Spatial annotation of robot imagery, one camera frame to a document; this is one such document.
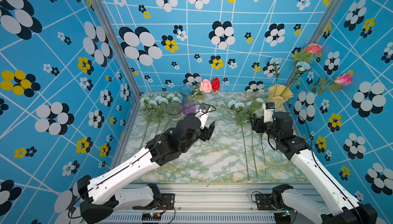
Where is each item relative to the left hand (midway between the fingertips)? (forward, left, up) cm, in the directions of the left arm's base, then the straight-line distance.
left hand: (210, 116), depth 64 cm
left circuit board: (-32, +28, -37) cm, 56 cm away
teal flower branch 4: (+29, -25, -30) cm, 49 cm away
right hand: (+9, -26, -11) cm, 30 cm away
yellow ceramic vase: (+23, -42, -15) cm, 50 cm away
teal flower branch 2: (+35, +33, -29) cm, 56 cm away
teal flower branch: (+33, +40, -30) cm, 60 cm away
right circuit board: (-32, -35, -36) cm, 60 cm away
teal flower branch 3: (+38, +24, -28) cm, 53 cm away
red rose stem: (+25, -4, -4) cm, 25 cm away
